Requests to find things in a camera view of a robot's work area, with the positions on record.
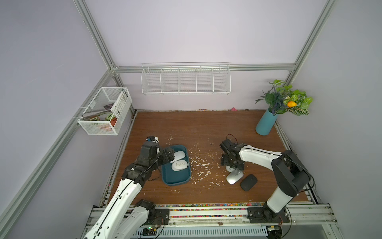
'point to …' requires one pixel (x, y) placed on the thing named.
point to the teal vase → (266, 123)
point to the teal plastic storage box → (172, 178)
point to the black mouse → (248, 182)
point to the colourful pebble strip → (249, 204)
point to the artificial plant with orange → (281, 99)
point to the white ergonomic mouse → (228, 168)
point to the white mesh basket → (121, 101)
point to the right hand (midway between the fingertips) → (228, 163)
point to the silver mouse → (234, 177)
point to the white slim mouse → (178, 155)
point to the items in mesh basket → (104, 115)
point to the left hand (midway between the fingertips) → (168, 153)
